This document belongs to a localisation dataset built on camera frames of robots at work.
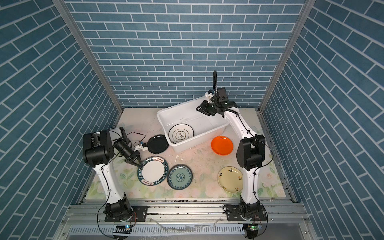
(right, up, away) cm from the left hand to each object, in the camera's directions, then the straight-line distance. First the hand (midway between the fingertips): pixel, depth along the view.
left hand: (140, 165), depth 90 cm
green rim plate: (+10, -3, -3) cm, 10 cm away
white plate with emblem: (+22, +19, +15) cm, 33 cm away
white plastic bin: (+41, +22, +22) cm, 51 cm away
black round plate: (+7, +11, +11) cm, 18 cm away
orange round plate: (+51, +11, +10) cm, 53 cm away
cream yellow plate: (+54, -7, -3) cm, 55 cm away
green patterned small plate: (+25, -6, -3) cm, 25 cm away
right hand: (+34, +35, -1) cm, 49 cm away
